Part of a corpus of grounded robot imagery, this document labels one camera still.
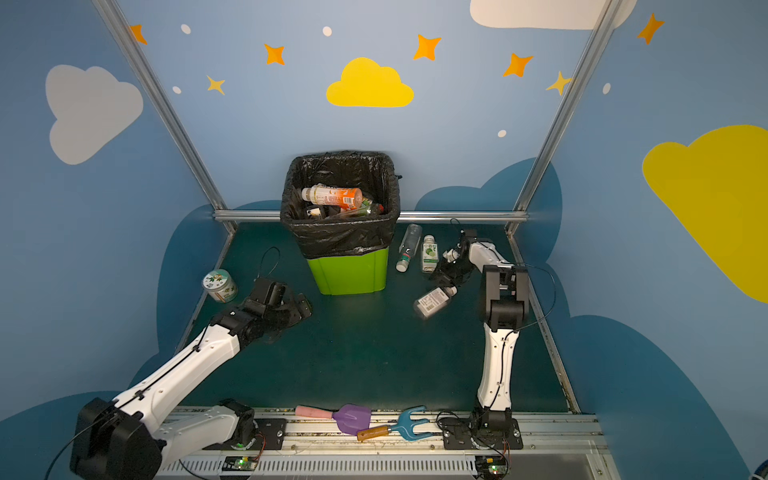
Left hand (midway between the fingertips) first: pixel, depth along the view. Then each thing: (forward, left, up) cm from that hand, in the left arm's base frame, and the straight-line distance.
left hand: (305, 312), depth 83 cm
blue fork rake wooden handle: (-26, -29, -11) cm, 40 cm away
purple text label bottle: (+9, -38, -8) cm, 40 cm away
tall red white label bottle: (+31, -31, -6) cm, 44 cm away
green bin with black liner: (+31, -8, +12) cm, 34 cm away
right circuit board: (-34, -49, -12) cm, 61 cm away
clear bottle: (+26, -1, +15) cm, 30 cm away
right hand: (+20, -39, -10) cm, 45 cm away
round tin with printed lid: (+11, +30, -4) cm, 32 cm away
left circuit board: (-34, +12, -13) cm, 39 cm away
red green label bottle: (+26, -17, +17) cm, 35 cm away
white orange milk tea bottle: (+28, -3, +19) cm, 35 cm away
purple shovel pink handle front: (-25, -14, -11) cm, 31 cm away
